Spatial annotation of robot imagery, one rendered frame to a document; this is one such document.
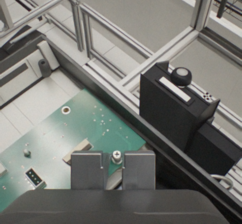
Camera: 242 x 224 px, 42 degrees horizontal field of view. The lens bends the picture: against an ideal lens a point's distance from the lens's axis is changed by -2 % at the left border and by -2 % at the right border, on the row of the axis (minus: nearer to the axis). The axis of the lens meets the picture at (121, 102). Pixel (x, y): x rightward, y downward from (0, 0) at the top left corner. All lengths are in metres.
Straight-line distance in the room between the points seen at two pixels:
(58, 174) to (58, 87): 0.07
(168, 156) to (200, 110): 0.47
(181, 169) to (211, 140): 0.53
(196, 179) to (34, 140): 0.10
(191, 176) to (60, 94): 0.10
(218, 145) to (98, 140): 0.54
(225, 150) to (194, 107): 0.12
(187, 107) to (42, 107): 0.47
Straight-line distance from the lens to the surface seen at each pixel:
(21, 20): 2.18
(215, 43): 1.17
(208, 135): 0.72
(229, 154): 0.72
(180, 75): 0.67
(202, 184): 0.19
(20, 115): 0.22
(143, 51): 2.00
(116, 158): 0.18
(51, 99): 0.23
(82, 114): 0.20
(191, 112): 0.65
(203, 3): 1.11
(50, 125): 0.20
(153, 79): 0.69
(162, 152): 0.19
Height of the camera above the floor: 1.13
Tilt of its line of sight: 22 degrees up
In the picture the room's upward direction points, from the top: 50 degrees clockwise
